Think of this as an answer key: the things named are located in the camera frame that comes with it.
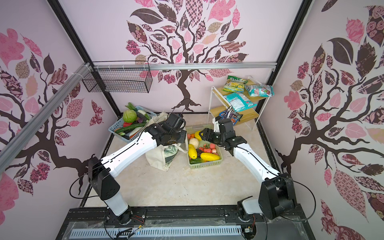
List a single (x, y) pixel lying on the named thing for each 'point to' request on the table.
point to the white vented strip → (162, 231)
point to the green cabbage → (129, 116)
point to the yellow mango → (192, 151)
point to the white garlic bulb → (194, 141)
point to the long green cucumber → (128, 127)
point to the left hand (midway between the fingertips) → (182, 137)
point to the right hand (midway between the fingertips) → (204, 132)
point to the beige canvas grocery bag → (162, 156)
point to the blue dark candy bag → (233, 115)
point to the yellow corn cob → (208, 156)
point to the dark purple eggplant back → (141, 115)
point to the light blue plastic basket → (120, 123)
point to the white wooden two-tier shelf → (218, 103)
